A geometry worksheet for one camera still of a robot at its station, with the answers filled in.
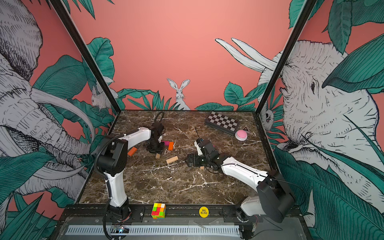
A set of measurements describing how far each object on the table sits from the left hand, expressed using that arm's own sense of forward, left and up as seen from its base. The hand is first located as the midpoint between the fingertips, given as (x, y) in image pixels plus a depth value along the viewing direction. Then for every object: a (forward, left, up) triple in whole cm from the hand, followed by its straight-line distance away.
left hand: (161, 150), depth 97 cm
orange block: (+3, -6, -1) cm, 7 cm away
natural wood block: (-4, +2, +1) cm, 5 cm away
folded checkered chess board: (+20, -45, +2) cm, 49 cm away
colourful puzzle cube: (-36, -3, +5) cm, 36 cm away
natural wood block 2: (-7, -8, 0) cm, 11 cm away
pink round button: (+9, -56, +1) cm, 56 cm away
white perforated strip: (-44, -21, -1) cm, 49 cm away
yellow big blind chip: (-37, -25, -1) cm, 45 cm away
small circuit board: (-42, +16, -1) cm, 45 cm away
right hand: (-11, -19, +9) cm, 24 cm away
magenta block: (+5, -3, +1) cm, 6 cm away
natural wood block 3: (-14, -26, 0) cm, 29 cm away
